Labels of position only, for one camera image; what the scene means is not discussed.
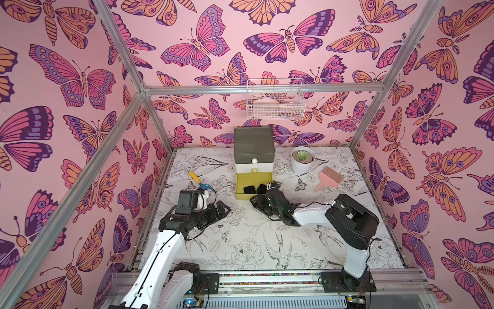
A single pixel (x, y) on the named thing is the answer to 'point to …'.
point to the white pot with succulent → (302, 159)
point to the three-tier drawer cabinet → (254, 154)
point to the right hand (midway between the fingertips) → (247, 204)
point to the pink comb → (329, 177)
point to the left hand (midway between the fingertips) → (224, 211)
